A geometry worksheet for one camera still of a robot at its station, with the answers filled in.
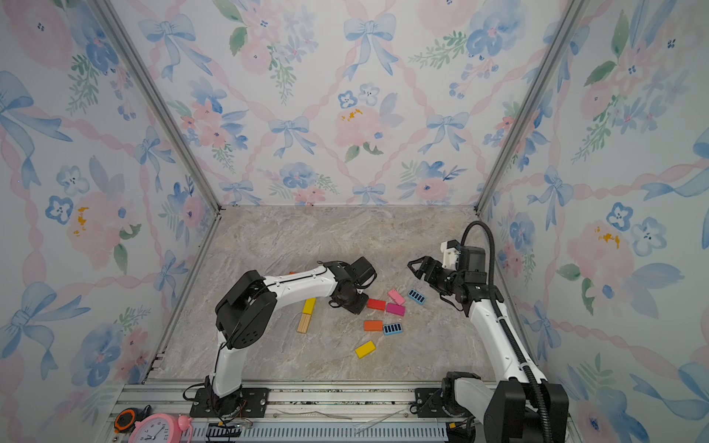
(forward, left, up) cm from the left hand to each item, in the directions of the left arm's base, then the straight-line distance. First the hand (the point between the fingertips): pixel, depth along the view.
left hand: (361, 305), depth 91 cm
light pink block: (+3, -12, 0) cm, 12 cm away
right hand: (+5, -17, +16) cm, 24 cm away
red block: (+1, -6, -1) cm, 6 cm away
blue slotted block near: (-8, -10, 0) cm, 13 cm away
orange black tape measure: (-32, +59, +3) cm, 67 cm away
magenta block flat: (0, -12, -2) cm, 12 cm away
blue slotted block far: (+3, -19, 0) cm, 19 cm away
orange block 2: (-6, -4, -2) cm, 7 cm away
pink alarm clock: (-34, +50, +1) cm, 60 cm away
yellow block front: (-14, -1, -1) cm, 14 cm away
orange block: (+13, +25, -1) cm, 28 cm away
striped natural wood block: (-6, +18, 0) cm, 19 cm away
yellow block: (0, +17, +1) cm, 17 cm away
